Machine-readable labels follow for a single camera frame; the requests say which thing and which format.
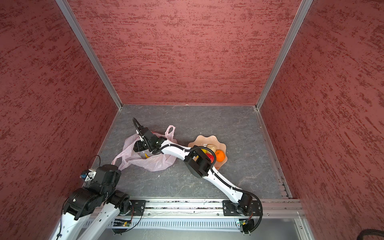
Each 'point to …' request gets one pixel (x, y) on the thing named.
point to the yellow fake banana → (146, 156)
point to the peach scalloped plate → (203, 141)
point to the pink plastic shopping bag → (145, 159)
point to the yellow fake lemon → (204, 150)
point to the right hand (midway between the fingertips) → (136, 147)
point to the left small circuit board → (118, 222)
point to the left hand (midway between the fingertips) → (118, 175)
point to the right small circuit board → (243, 222)
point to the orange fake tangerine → (220, 155)
